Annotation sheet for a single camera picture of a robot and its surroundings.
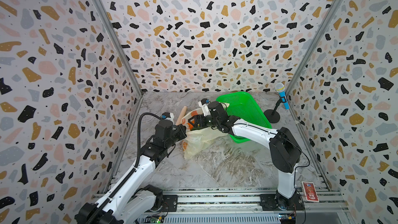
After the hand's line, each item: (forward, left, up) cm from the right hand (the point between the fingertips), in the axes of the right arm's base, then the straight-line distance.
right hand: (190, 117), depth 83 cm
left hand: (-6, +1, +3) cm, 7 cm away
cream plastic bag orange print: (-14, -4, -1) cm, 15 cm away
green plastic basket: (+25, -34, -19) cm, 46 cm away
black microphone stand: (+15, -54, -19) cm, 59 cm away
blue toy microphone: (+18, -51, +5) cm, 54 cm away
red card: (-32, -61, -18) cm, 71 cm away
